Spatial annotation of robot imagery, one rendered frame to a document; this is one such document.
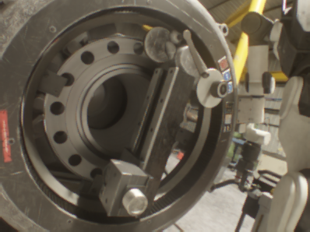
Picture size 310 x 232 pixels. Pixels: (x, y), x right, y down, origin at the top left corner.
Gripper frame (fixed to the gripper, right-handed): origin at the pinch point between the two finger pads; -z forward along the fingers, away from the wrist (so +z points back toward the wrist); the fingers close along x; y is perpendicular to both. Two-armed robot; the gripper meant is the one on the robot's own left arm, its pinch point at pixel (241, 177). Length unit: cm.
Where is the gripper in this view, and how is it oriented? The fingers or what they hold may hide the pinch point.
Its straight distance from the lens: 110.7
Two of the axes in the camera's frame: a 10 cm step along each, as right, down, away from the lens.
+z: 3.5, -9.3, 0.5
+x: 0.8, -0.2, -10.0
